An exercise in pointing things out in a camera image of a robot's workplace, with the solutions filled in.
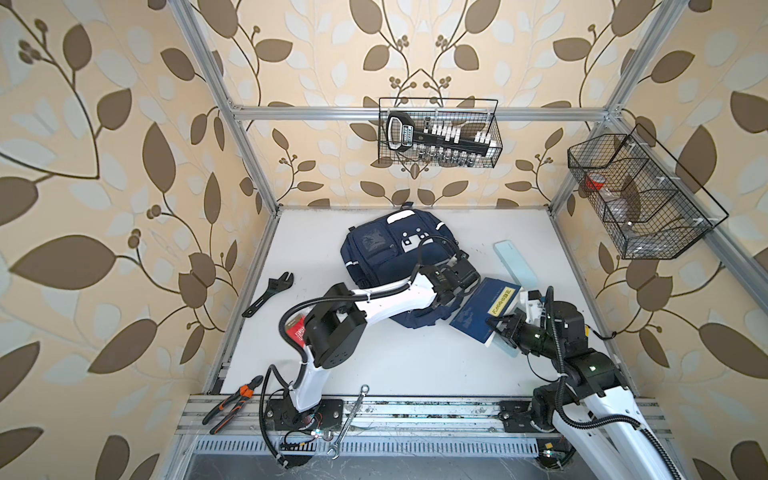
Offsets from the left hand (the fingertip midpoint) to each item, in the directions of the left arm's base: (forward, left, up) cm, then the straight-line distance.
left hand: (444, 280), depth 87 cm
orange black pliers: (-30, +53, -10) cm, 61 cm away
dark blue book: (-8, -12, +4) cm, 15 cm away
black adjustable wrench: (+3, +55, -12) cm, 56 cm away
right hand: (-15, -9, +4) cm, 18 cm away
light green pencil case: (+13, -27, -10) cm, 31 cm away
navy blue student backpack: (+15, +18, -6) cm, 24 cm away
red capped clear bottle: (+19, -40, +23) cm, 50 cm away
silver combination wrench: (-40, +27, -11) cm, 50 cm away
